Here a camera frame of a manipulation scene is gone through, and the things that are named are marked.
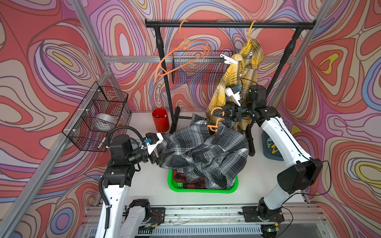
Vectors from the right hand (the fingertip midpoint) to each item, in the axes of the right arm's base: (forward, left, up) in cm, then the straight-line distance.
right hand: (215, 118), depth 64 cm
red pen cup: (+23, +31, -24) cm, 45 cm away
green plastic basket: (-17, +18, -38) cm, 46 cm away
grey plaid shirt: (-9, -2, -18) cm, 20 cm away
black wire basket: (+16, +61, -8) cm, 63 cm away
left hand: (-7, +21, -7) cm, 24 cm away
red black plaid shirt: (-14, +17, -32) cm, 39 cm away
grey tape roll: (+5, +53, -4) cm, 54 cm away
